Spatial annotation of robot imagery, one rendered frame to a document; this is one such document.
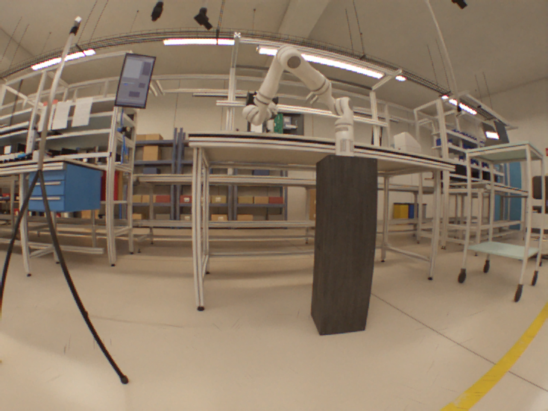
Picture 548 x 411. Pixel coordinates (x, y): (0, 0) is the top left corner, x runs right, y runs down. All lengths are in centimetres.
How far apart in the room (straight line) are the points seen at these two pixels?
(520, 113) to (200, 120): 831
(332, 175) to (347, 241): 30
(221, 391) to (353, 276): 74
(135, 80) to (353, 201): 199
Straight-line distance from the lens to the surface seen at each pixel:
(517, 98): 770
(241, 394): 89
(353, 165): 106
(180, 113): 596
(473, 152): 213
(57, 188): 192
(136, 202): 534
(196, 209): 130
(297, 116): 156
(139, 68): 233
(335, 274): 108
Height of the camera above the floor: 65
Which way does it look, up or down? 1 degrees down
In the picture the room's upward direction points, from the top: 1 degrees clockwise
